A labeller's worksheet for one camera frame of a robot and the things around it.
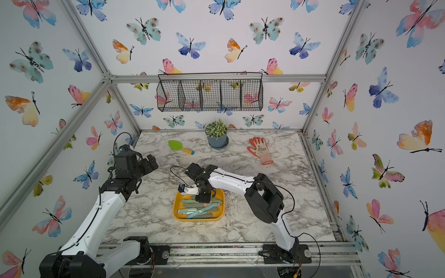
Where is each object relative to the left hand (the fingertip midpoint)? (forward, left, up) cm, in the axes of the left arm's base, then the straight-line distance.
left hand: (147, 159), depth 81 cm
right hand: (-11, -24, -15) cm, 31 cm away
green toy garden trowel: (+27, -4, -22) cm, 35 cm away
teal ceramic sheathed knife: (-18, -25, -19) cm, 35 cm away
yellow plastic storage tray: (-20, -32, -20) cm, 42 cm away
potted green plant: (+21, -31, -6) cm, 38 cm away
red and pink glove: (+19, -58, -19) cm, 64 cm away
